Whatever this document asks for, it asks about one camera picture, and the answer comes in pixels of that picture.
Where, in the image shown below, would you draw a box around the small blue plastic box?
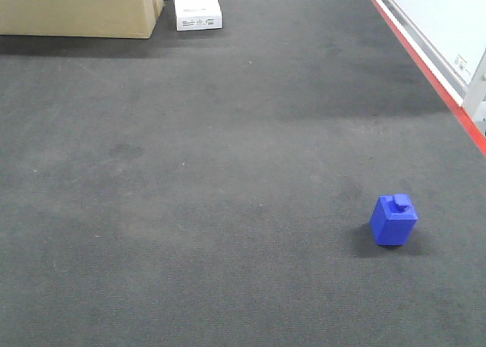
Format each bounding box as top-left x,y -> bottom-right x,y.
369,193 -> 419,247

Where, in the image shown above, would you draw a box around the long white carton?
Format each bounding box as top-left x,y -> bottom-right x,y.
172,0 -> 224,32

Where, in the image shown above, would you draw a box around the brown cardboard box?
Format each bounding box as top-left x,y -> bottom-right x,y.
0,0 -> 166,39

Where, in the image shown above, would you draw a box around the white board panel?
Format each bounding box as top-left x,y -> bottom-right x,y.
374,0 -> 486,124

